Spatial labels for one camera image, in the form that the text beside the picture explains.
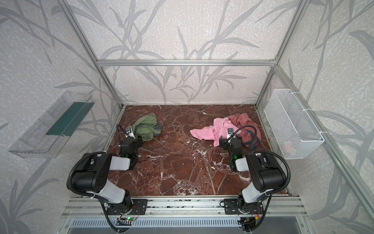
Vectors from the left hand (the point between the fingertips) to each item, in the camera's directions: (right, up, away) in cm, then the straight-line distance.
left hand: (135, 130), depth 93 cm
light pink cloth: (+57, +2, +3) cm, 57 cm away
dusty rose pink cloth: (+75, -3, +5) cm, 76 cm away
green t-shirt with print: (+5, +2, +6) cm, 8 cm away
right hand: (+62, -1, +1) cm, 62 cm away
